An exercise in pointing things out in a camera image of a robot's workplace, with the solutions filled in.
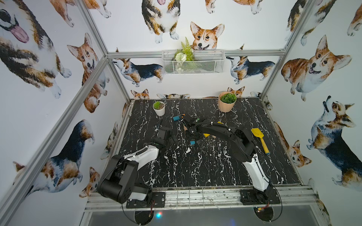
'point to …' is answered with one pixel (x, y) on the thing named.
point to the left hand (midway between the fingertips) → (171, 134)
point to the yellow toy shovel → (258, 133)
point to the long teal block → (192, 142)
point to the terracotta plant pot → (226, 100)
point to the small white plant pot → (159, 108)
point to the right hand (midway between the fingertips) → (188, 138)
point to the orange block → (184, 115)
